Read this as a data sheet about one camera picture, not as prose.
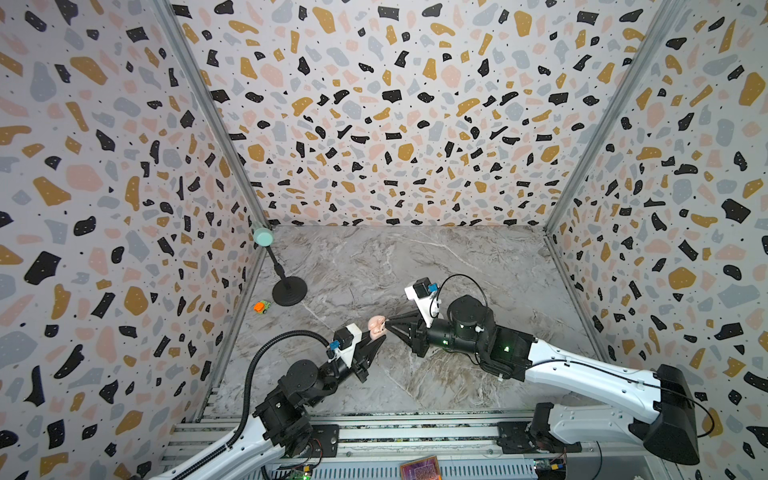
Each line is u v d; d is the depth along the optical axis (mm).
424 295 568
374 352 675
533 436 661
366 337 665
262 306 950
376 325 662
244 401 506
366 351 622
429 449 732
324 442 731
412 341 576
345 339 558
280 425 548
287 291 1004
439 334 577
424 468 693
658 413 409
